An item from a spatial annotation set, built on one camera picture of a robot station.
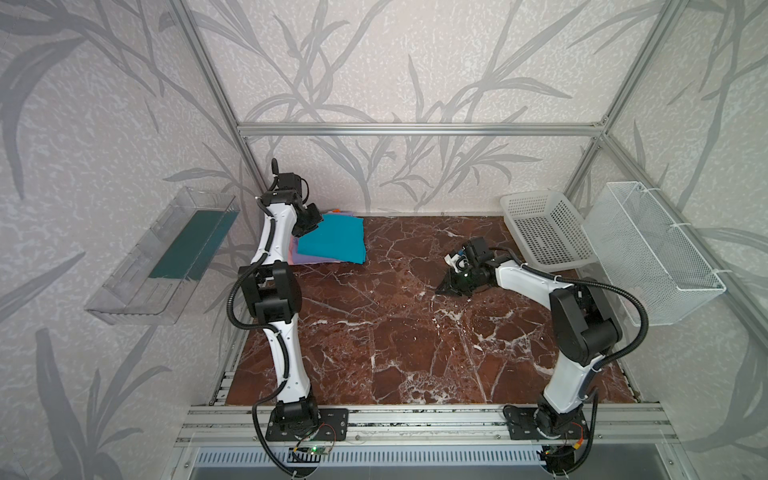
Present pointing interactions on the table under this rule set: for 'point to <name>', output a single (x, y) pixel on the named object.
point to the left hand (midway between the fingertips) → (319, 213)
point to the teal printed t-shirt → (337, 237)
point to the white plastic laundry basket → (547, 232)
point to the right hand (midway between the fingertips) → (436, 282)
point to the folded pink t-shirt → (291, 250)
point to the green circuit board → (313, 450)
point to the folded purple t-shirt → (303, 259)
